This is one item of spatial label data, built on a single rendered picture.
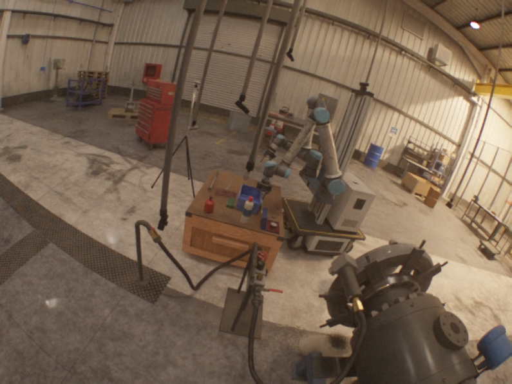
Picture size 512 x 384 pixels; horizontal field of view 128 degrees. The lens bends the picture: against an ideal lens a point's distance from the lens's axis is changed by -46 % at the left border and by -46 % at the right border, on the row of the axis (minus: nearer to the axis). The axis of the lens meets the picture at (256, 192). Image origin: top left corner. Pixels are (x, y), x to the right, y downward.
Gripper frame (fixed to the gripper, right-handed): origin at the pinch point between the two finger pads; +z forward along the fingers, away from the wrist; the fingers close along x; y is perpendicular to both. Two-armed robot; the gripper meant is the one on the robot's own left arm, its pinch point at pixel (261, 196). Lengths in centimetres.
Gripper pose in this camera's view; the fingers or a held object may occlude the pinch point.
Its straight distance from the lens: 203.9
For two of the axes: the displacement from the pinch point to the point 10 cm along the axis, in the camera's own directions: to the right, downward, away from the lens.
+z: -2.6, 8.7, 4.3
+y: -0.6, 4.3, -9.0
